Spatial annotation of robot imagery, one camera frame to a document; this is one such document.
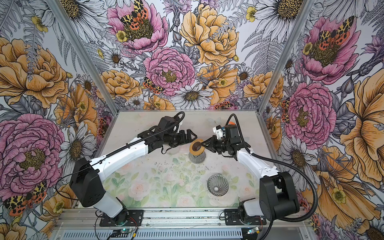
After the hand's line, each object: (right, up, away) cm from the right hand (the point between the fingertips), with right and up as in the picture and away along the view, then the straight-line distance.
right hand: (201, 148), depth 81 cm
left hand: (-6, +3, -1) cm, 7 cm away
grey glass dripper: (+9, -20, +2) cm, 22 cm away
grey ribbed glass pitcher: (-2, -8, +8) cm, 12 cm away
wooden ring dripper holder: (-3, 0, +4) cm, 5 cm away
